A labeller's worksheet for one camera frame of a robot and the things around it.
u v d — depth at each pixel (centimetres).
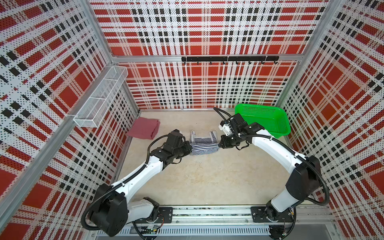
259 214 73
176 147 65
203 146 82
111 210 40
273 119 114
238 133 59
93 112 93
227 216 75
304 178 43
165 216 74
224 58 88
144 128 107
